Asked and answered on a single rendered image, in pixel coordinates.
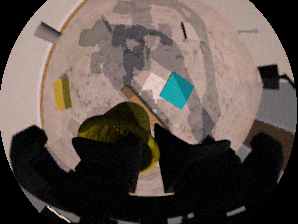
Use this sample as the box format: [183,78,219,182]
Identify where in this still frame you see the brown wooden bar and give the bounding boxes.
[121,85,168,129]

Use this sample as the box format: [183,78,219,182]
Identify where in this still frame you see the yellow rectangular block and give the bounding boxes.
[53,77,72,111]

